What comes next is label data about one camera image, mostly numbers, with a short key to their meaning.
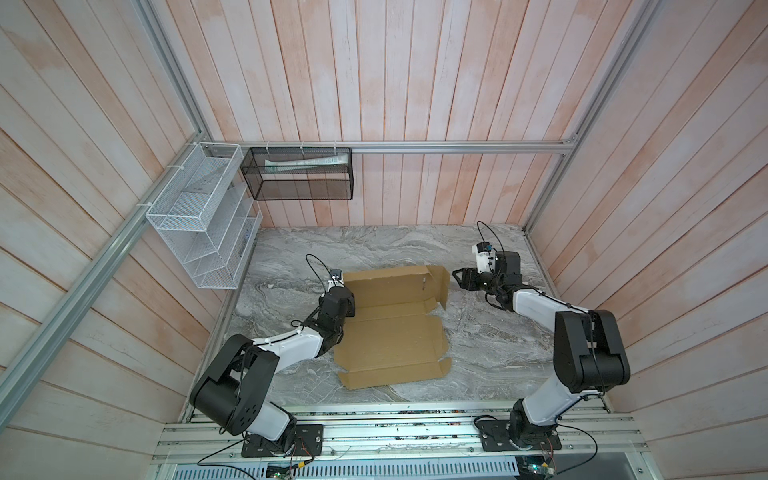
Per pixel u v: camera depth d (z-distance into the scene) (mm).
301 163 900
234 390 435
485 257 854
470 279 844
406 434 754
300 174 1038
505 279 746
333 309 692
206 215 670
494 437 730
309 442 733
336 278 780
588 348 475
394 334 902
